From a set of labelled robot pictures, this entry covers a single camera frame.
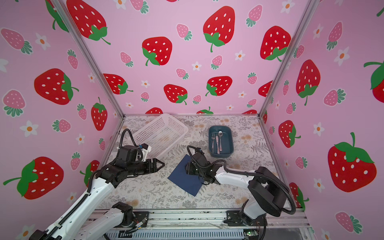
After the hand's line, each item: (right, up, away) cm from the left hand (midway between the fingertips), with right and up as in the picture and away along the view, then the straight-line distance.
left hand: (160, 164), depth 75 cm
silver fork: (+30, +12, +32) cm, 46 cm away
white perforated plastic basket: (-8, +14, +33) cm, 36 cm away
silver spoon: (+36, +14, +32) cm, 50 cm away
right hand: (+12, -4, +10) cm, 16 cm away
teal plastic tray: (+41, +10, +29) cm, 51 cm away
